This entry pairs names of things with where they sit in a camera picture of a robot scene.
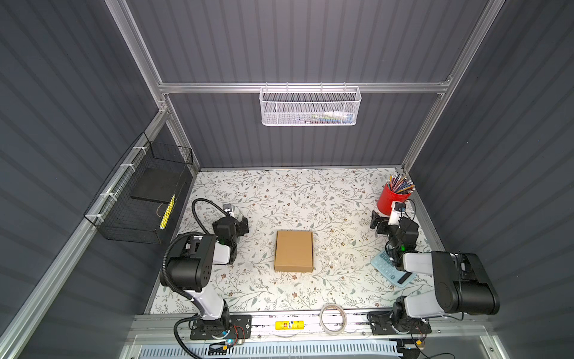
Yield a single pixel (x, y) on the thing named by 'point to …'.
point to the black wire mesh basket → (137, 202)
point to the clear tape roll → (323, 325)
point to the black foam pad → (157, 184)
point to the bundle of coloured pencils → (400, 184)
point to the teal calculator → (383, 264)
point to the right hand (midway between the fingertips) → (388, 214)
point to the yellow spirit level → (298, 324)
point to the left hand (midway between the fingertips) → (230, 218)
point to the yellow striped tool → (167, 212)
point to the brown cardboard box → (294, 251)
